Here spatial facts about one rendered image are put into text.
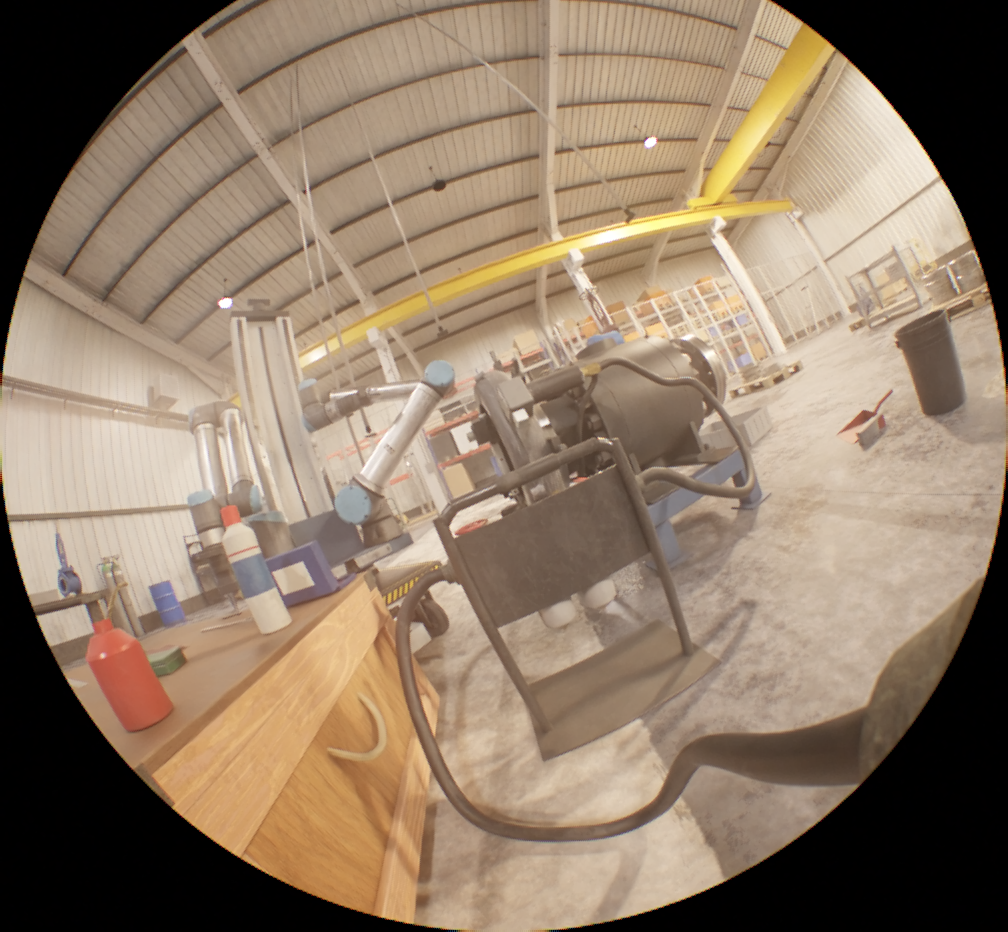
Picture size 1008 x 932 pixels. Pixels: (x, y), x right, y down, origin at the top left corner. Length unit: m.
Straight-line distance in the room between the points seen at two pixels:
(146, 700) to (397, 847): 0.41
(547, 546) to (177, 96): 8.56
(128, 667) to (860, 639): 1.05
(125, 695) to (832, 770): 0.49
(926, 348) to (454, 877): 2.01
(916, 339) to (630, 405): 1.32
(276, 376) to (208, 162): 7.44
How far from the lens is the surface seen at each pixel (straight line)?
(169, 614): 8.46
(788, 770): 0.18
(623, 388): 1.37
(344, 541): 1.58
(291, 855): 0.52
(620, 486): 0.69
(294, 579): 0.80
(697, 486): 0.84
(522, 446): 1.13
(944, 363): 1.78
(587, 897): 0.63
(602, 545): 0.69
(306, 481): 1.67
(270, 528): 1.33
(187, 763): 0.41
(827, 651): 0.81
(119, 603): 8.18
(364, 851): 0.63
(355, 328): 10.11
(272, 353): 1.90
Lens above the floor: 0.59
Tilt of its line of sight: 6 degrees up
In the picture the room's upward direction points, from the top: 23 degrees counter-clockwise
